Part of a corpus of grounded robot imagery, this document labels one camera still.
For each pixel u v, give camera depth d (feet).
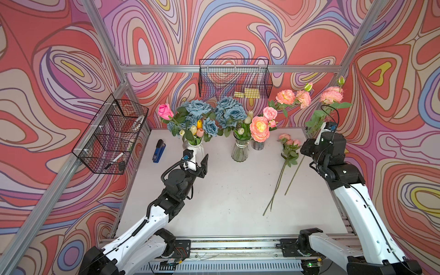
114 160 2.40
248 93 2.71
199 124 2.41
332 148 1.59
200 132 2.41
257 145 3.45
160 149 3.54
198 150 2.76
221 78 2.98
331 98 2.09
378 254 1.21
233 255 2.41
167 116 1.89
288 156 3.29
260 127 2.14
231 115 2.46
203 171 2.12
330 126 1.89
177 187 1.79
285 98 2.14
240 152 3.26
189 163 1.95
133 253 1.72
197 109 2.28
